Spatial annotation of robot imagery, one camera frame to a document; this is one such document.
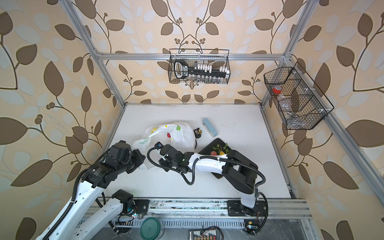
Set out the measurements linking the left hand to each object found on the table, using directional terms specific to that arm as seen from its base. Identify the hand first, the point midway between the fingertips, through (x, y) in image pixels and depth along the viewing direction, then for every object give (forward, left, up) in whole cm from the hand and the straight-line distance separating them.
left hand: (148, 155), depth 74 cm
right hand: (+2, -5, -9) cm, 11 cm away
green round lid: (-29, -6, -7) cm, 30 cm away
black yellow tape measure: (+24, -24, -14) cm, 37 cm away
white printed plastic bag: (+14, -13, -2) cm, 19 cm away
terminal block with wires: (-30, -30, -16) cm, 45 cm away
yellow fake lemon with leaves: (+11, -39, -14) cm, 43 cm away
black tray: (+13, -31, -16) cm, 38 cm away
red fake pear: (+10, -34, -15) cm, 39 cm away
